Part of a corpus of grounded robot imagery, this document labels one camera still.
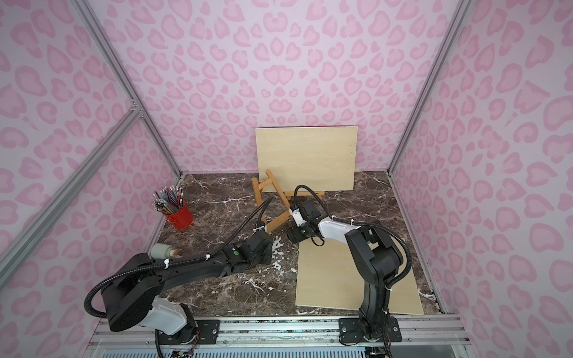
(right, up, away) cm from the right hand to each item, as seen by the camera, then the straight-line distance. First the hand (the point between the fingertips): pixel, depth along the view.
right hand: (298, 233), depth 97 cm
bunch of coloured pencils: (-54, +14, -3) cm, 56 cm away
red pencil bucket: (-50, +6, -1) cm, 50 cm away
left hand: (-10, -5, -10) cm, 15 cm away
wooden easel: (-15, +20, -10) cm, 27 cm away
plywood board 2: (+11, +33, +4) cm, 35 cm away
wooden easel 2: (-4, +17, +8) cm, 19 cm away
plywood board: (+12, -15, -11) cm, 22 cm away
